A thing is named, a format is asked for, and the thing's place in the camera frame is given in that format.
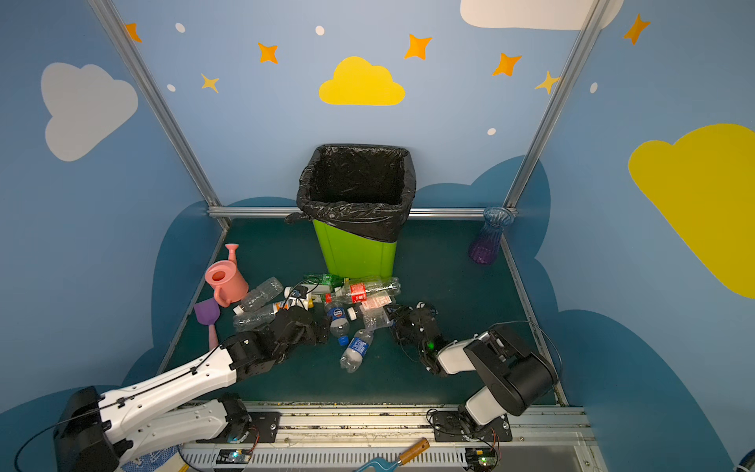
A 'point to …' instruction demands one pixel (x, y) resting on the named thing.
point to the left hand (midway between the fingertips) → (321, 318)
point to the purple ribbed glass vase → (485, 248)
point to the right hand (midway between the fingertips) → (385, 310)
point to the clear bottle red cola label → (358, 292)
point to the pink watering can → (230, 285)
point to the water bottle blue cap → (356, 350)
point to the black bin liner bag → (360, 188)
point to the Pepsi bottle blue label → (339, 324)
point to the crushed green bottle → (324, 279)
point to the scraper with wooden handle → (382, 465)
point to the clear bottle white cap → (256, 297)
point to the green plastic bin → (354, 257)
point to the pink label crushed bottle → (374, 303)
